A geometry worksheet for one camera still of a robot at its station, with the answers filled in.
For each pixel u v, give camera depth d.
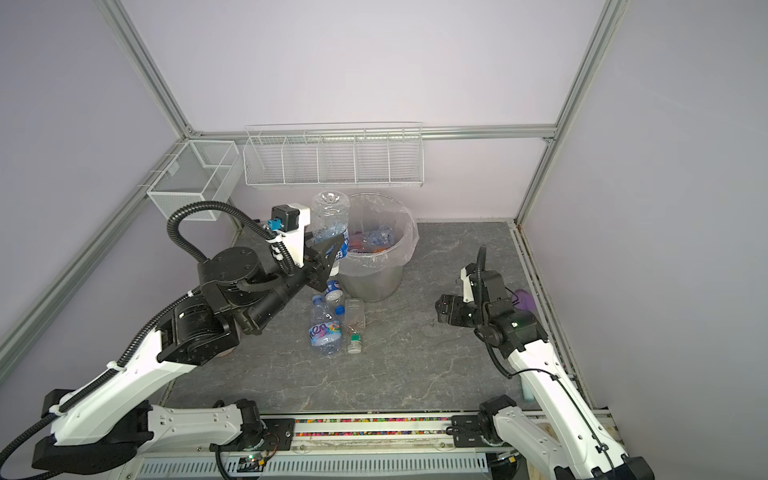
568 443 0.41
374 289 0.92
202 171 1.00
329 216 0.47
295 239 0.42
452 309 0.65
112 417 0.39
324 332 0.87
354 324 0.89
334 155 0.99
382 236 0.87
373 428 0.76
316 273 0.45
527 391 0.79
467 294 0.67
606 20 0.71
